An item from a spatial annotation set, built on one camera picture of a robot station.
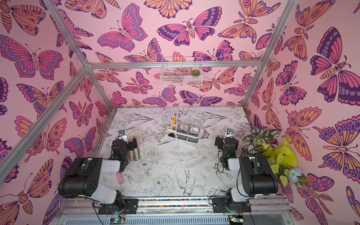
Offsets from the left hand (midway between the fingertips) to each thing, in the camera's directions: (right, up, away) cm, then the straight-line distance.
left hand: (128, 136), depth 94 cm
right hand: (+67, 0, -1) cm, 67 cm away
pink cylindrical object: (0, -23, -12) cm, 26 cm away
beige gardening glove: (+7, -2, -6) cm, 10 cm away
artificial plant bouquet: (+77, -1, -20) cm, 80 cm away
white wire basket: (+36, +44, +2) cm, 56 cm away
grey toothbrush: (+34, +13, -2) cm, 36 cm away
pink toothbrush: (+28, +11, +18) cm, 35 cm away
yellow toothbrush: (+31, +11, +3) cm, 33 cm away
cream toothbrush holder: (+29, +2, +6) cm, 30 cm away
